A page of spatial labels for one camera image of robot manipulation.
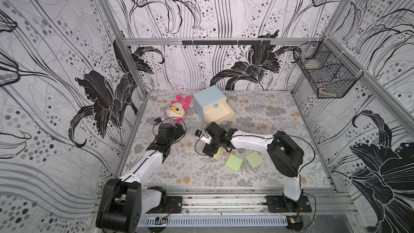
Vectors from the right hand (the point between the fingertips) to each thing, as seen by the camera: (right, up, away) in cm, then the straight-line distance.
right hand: (209, 141), depth 92 cm
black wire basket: (+67, +40, -4) cm, 78 cm away
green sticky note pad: (+14, -10, -6) cm, 18 cm away
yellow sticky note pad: (+4, -7, -6) cm, 10 cm away
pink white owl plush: (-21, +18, +9) cm, 29 cm away
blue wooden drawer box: (+1, +21, +2) cm, 21 cm away
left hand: (-17, +6, -3) cm, 19 cm away
